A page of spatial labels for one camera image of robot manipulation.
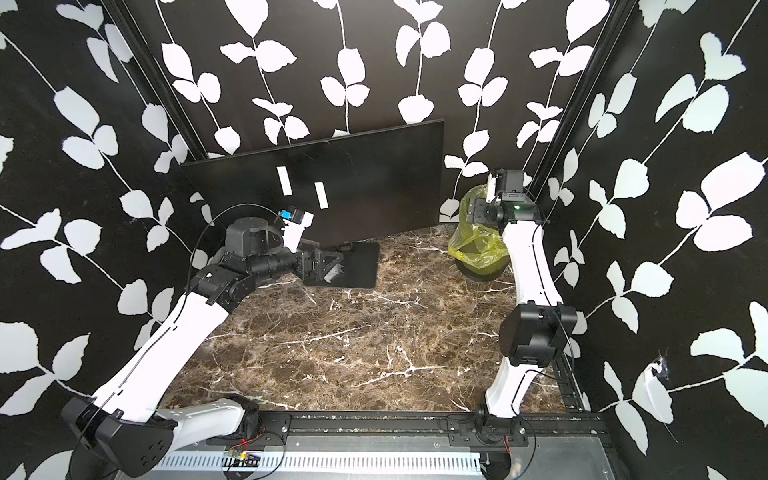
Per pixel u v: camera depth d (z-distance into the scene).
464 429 0.73
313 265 0.61
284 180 0.71
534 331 0.47
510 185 0.63
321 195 0.76
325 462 0.70
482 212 0.76
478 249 0.88
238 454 0.70
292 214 0.59
